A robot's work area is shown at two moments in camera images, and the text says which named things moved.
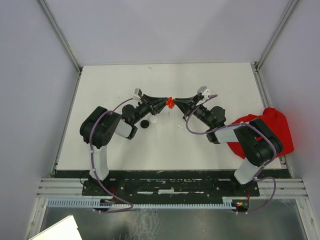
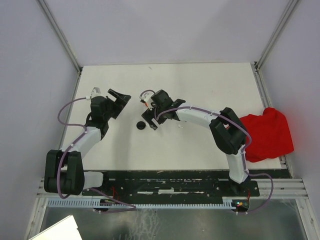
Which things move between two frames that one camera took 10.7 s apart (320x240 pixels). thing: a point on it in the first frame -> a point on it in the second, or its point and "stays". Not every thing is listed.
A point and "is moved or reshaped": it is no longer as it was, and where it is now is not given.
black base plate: (225, 185) stays
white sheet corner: (65, 229) stays
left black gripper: (156, 109) -> (121, 101)
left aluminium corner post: (60, 34) stays
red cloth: (276, 120) stays
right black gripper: (186, 107) -> (148, 115)
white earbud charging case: (153, 119) is moved or reshaped
